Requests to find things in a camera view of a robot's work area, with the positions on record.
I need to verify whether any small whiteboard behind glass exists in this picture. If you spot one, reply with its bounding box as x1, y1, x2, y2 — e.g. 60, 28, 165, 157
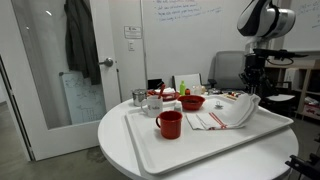
59, 71, 108, 126

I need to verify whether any red bowl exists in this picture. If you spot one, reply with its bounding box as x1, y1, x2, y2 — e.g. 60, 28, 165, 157
177, 94, 207, 111

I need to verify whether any black bag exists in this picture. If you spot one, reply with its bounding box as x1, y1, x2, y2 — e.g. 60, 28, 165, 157
263, 71, 280, 100

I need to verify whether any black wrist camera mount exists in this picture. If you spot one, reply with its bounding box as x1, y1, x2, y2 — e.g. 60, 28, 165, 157
252, 48, 309, 67

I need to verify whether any grey jacket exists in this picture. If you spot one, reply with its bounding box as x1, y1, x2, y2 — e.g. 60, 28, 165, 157
63, 0, 102, 86

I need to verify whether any white mug with logo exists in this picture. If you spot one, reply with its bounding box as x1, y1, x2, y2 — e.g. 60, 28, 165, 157
140, 95, 164, 118

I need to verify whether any white small cup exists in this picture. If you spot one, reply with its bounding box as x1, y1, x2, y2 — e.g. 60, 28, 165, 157
191, 84, 203, 96

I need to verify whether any black stand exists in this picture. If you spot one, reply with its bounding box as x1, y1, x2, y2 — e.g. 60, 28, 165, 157
285, 153, 320, 180

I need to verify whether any black box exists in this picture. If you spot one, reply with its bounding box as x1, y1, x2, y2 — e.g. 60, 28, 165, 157
147, 78, 165, 90

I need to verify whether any white seat pad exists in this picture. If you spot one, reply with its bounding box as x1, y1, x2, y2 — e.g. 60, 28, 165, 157
266, 93, 296, 103

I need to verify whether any wooden tray with small items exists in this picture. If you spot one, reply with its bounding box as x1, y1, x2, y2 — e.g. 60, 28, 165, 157
222, 91, 246, 102

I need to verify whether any white chair backrest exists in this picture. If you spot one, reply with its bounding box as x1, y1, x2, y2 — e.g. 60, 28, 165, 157
172, 73, 203, 92

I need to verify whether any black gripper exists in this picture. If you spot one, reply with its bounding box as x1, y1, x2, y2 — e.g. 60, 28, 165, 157
239, 53, 268, 97

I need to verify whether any wall whiteboard with writing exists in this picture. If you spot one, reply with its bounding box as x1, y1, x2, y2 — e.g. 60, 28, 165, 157
140, 0, 280, 88

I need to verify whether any red enamel mug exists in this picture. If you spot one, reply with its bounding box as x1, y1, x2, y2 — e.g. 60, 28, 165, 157
155, 110, 184, 140

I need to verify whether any silver door handle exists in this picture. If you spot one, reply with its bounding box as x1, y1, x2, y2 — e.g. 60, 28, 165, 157
98, 57, 115, 68

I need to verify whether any green bottle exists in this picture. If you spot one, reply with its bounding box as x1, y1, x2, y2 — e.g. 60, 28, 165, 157
179, 80, 187, 96

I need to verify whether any white wall sign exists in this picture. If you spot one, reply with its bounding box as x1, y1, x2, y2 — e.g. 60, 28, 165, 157
123, 25, 143, 40

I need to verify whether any white door with glass pane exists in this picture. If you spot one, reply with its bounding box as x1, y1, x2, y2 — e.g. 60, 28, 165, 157
0, 0, 122, 162

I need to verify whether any wooden shelf unit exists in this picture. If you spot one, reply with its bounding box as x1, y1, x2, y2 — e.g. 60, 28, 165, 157
264, 59, 320, 122

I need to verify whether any white towel with red stripes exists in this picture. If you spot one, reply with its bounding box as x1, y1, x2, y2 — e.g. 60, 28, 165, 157
185, 93, 262, 131

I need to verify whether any large white plastic tray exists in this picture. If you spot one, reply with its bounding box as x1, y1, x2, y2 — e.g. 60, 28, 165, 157
124, 95, 295, 176

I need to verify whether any grey office chair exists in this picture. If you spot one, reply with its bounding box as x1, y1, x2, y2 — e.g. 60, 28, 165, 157
207, 50, 248, 92

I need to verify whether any metal cup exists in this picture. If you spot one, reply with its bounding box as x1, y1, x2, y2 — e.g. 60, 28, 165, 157
131, 88, 148, 107

